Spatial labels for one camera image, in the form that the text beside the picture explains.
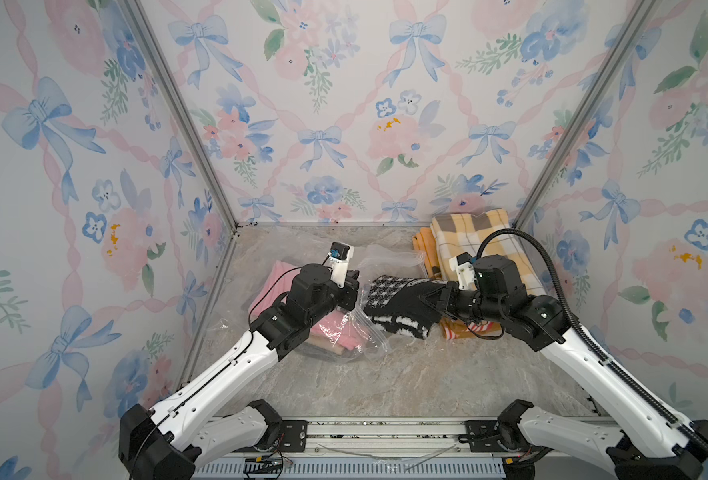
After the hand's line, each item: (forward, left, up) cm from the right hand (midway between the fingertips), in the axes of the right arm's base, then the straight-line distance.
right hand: (424, 297), depth 68 cm
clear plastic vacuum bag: (+35, +37, -24) cm, 56 cm away
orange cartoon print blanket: (+4, -12, -23) cm, 26 cm away
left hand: (+6, +15, +1) cm, 16 cm away
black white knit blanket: (+4, +6, -9) cm, 12 cm away
